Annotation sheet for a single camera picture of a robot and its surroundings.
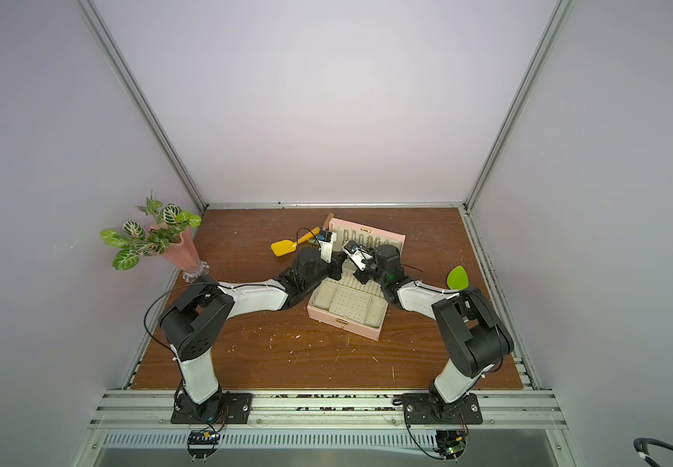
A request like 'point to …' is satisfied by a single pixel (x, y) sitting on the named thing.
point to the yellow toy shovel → (286, 246)
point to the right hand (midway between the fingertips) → (359, 248)
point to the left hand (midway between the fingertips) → (349, 253)
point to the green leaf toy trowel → (457, 278)
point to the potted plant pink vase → (170, 235)
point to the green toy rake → (328, 221)
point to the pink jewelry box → (358, 306)
